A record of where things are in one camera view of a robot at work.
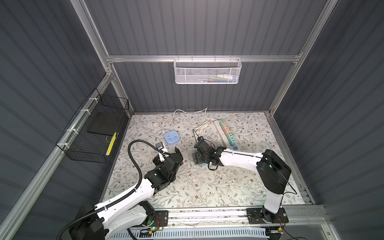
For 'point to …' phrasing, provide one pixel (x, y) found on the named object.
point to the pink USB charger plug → (224, 126)
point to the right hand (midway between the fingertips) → (200, 156)
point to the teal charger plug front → (232, 141)
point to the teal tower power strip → (203, 164)
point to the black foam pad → (105, 123)
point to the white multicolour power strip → (224, 136)
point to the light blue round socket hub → (172, 137)
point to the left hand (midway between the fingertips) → (170, 151)
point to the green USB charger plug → (222, 122)
